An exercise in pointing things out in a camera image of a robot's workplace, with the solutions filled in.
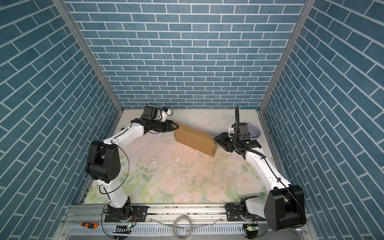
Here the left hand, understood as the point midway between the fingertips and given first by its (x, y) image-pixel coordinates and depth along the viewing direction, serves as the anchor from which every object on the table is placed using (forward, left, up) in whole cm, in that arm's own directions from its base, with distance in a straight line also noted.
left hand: (176, 127), depth 91 cm
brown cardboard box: (-9, -12, 0) cm, 15 cm away
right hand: (-11, -22, +3) cm, 25 cm away
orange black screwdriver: (-47, +38, -14) cm, 62 cm away
